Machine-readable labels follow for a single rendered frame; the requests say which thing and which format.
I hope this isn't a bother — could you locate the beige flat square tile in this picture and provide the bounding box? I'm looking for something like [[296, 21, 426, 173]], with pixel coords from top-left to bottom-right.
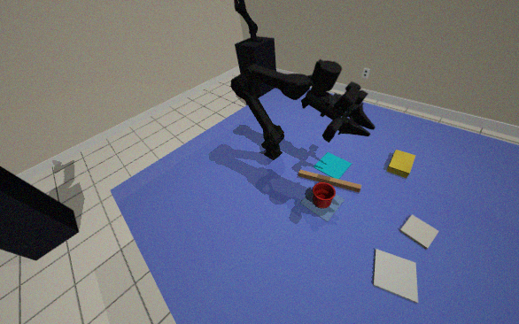
[[400, 215, 439, 250]]

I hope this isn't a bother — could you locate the yellow cube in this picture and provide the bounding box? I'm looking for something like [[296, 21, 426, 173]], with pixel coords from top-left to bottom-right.
[[386, 150, 416, 178]]

